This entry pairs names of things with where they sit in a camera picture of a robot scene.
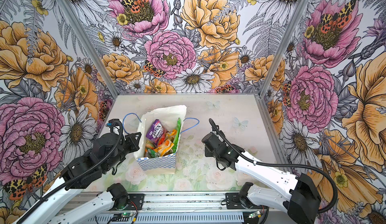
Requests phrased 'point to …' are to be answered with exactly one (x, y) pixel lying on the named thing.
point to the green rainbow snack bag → (152, 153)
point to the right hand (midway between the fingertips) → (211, 150)
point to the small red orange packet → (162, 138)
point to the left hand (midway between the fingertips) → (140, 139)
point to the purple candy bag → (155, 131)
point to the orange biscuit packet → (164, 148)
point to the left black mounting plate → (135, 202)
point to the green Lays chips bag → (177, 136)
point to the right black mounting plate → (232, 201)
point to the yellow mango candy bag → (170, 135)
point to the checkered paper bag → (154, 164)
